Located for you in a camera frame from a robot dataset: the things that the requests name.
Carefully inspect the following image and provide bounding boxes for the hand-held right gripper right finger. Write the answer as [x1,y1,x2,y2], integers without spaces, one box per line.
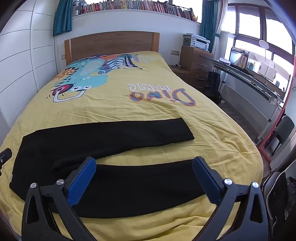
[192,156,272,241]

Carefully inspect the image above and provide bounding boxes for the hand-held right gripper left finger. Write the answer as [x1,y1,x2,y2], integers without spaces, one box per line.
[22,156,97,241]

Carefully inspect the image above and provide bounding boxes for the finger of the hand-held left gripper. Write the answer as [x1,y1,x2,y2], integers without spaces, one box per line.
[0,148,12,166]

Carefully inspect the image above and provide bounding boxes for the black pants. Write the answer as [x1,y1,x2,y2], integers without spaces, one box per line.
[9,117,222,219]

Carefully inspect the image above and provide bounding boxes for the black office chair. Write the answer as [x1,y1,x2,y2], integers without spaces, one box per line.
[261,160,296,241]

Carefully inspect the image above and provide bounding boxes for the dark chair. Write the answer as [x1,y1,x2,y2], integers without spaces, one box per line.
[269,115,295,156]

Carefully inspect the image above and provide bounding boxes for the yellow printed blanket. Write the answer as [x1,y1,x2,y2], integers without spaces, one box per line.
[0,51,264,241]

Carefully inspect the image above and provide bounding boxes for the black bag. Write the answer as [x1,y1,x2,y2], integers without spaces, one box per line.
[206,71,222,98]

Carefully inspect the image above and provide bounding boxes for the white wardrobe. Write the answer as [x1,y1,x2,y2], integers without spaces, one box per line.
[0,0,60,137]

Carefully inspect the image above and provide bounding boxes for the low wooden nightstand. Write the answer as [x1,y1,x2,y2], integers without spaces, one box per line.
[169,65,192,84]

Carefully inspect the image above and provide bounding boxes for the glass-topped desk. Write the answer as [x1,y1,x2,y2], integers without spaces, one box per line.
[211,59,285,144]

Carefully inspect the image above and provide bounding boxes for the wooden dresser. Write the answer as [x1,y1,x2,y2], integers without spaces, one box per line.
[180,46,216,90]

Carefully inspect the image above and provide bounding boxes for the white printer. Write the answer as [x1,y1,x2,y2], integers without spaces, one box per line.
[183,34,211,51]

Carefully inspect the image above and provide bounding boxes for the wooden headboard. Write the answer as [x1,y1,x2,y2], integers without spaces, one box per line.
[64,31,160,66]

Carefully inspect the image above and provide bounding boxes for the white round lamp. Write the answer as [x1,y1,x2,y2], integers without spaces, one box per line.
[258,40,270,63]

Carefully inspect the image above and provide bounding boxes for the teal curtain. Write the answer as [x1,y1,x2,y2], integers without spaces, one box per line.
[200,0,220,50]
[53,0,74,37]

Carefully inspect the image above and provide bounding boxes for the wooden-framed window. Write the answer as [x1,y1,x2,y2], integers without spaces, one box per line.
[228,5,294,77]

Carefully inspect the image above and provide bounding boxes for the row of books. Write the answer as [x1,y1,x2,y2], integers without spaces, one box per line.
[72,0,199,22]

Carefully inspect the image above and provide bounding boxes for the red metal frame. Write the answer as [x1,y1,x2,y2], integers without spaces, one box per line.
[258,108,287,164]

